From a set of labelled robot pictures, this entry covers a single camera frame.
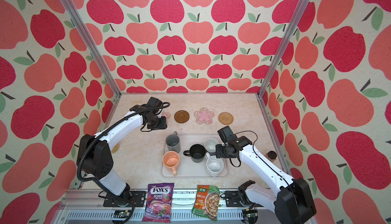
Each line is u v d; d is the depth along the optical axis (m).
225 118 1.07
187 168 0.84
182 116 1.07
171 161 0.85
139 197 0.75
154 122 0.74
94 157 0.46
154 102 0.72
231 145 0.58
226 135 0.64
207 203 0.72
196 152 0.85
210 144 0.88
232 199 0.73
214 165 0.84
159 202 0.70
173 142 0.89
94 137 0.48
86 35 0.87
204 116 1.08
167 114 1.08
